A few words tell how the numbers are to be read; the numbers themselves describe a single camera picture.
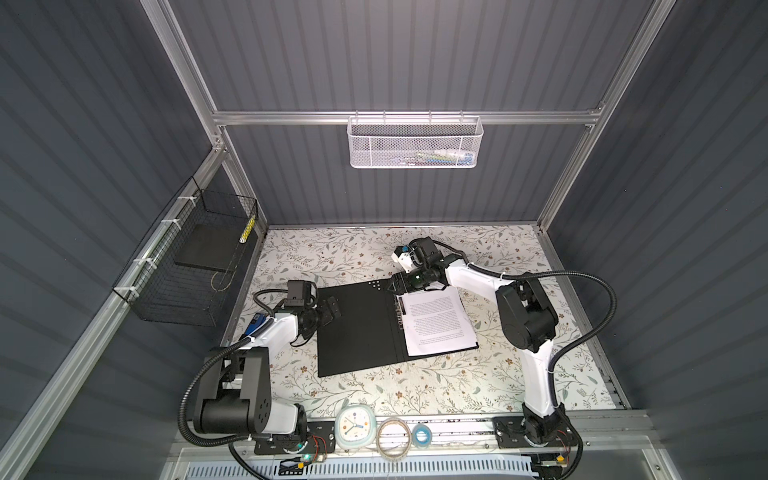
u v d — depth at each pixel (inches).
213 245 29.9
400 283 33.7
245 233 31.8
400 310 37.4
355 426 28.6
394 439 29.3
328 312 32.6
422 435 29.6
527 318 22.0
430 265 30.5
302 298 28.4
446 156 36.0
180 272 28.8
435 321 36.9
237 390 17.1
